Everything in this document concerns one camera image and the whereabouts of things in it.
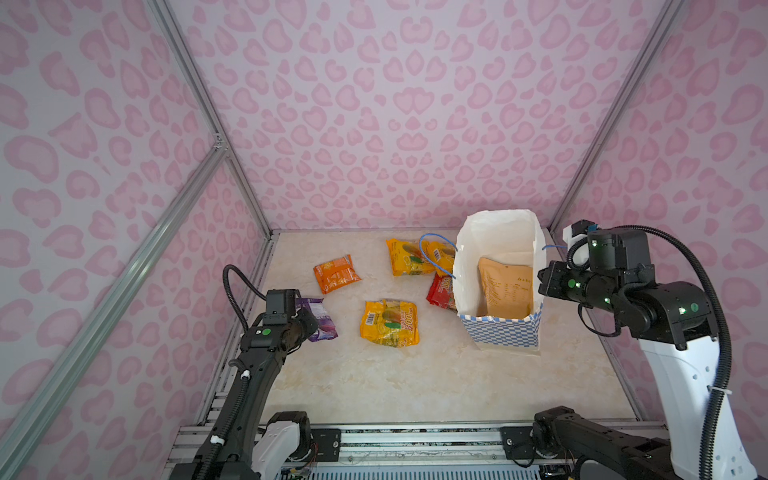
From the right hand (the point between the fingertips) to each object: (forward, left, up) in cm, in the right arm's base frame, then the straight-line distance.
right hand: (538, 271), depth 61 cm
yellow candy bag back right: (+28, +16, -28) cm, 43 cm away
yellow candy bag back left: (+28, +27, -30) cm, 50 cm away
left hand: (+1, +52, -23) cm, 57 cm away
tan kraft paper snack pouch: (+11, -2, -23) cm, 26 cm away
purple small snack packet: (0, +49, -28) cm, 56 cm away
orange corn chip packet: (+23, +51, -34) cm, 65 cm away
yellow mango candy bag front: (+5, +31, -32) cm, 45 cm away
